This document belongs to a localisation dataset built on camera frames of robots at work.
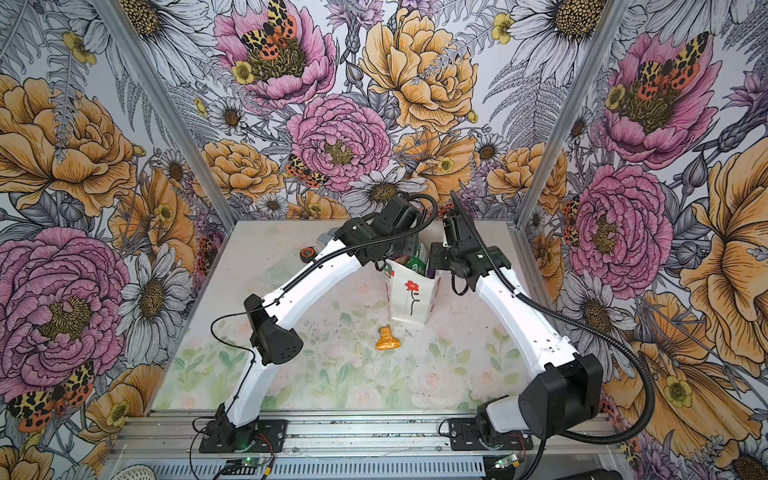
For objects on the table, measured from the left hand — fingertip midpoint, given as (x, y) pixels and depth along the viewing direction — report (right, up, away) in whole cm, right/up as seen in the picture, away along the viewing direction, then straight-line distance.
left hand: (403, 244), depth 81 cm
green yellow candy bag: (+5, -4, +5) cm, 8 cm away
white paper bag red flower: (+2, -13, +2) cm, 14 cm away
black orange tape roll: (-33, -3, +28) cm, 43 cm away
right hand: (+9, -5, 0) cm, 10 cm away
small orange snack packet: (-5, -28, +9) cm, 30 cm away
